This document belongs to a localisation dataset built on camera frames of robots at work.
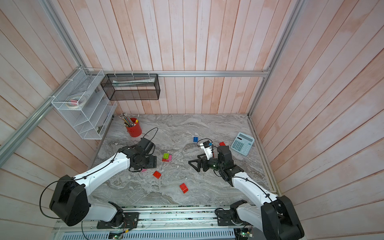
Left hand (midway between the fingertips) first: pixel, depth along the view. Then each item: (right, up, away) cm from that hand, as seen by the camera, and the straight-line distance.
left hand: (149, 166), depth 85 cm
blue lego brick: (+28, +14, +19) cm, 37 cm away
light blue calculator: (+60, +11, +16) cm, 63 cm away
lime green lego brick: (+9, +5, +6) cm, 12 cm away
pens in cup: (-19, +26, +15) cm, 35 cm away
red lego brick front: (+20, -12, -2) cm, 23 cm away
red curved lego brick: (+46, +11, +16) cm, 50 cm away
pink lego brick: (+11, +3, +8) cm, 14 cm away
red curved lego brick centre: (+3, -6, +4) cm, 8 cm away
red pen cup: (-15, +20, +17) cm, 30 cm away
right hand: (+26, +5, -4) cm, 27 cm away
